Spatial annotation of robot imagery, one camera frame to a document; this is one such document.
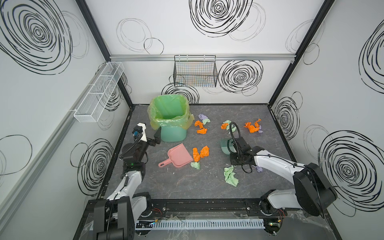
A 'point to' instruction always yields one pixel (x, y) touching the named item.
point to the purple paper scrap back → (202, 117)
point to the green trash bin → (174, 134)
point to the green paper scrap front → (229, 176)
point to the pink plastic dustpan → (178, 155)
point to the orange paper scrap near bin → (203, 130)
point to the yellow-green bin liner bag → (170, 110)
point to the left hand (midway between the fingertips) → (153, 125)
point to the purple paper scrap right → (259, 169)
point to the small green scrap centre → (196, 165)
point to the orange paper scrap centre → (204, 152)
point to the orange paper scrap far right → (252, 128)
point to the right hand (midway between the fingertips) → (230, 160)
